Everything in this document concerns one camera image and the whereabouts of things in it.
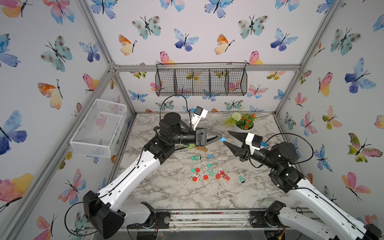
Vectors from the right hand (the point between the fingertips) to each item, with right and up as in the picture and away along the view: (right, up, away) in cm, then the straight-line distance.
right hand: (230, 135), depth 56 cm
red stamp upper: (+2, -24, +33) cm, 40 cm away
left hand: (-4, -1, 0) cm, 4 cm away
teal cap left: (-15, -23, +35) cm, 44 cm away
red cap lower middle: (-8, -26, +32) cm, 42 cm away
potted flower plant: (+16, +6, +41) cm, 45 cm away
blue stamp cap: (-4, -16, +41) cm, 44 cm away
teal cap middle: (-5, -21, +37) cm, 43 cm away
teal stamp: (-5, -23, +33) cm, 40 cm away
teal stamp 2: (+13, -27, +30) cm, 42 cm away
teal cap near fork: (-16, -17, +39) cm, 45 cm away
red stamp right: (+4, -26, +30) cm, 40 cm away
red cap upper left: (-12, -23, +34) cm, 43 cm away
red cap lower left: (-14, -27, +31) cm, 43 cm away
